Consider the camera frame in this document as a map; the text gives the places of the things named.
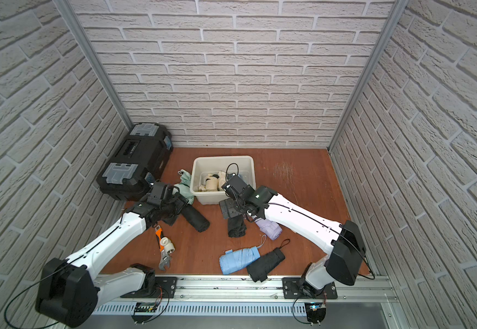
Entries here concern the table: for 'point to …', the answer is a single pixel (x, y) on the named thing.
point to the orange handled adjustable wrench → (166, 257)
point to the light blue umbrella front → (234, 261)
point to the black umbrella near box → (236, 226)
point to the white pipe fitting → (169, 247)
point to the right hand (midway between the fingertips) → (236, 204)
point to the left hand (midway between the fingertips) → (188, 201)
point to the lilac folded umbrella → (271, 229)
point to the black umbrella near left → (195, 218)
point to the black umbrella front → (258, 269)
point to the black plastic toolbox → (138, 162)
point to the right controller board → (315, 312)
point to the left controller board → (144, 307)
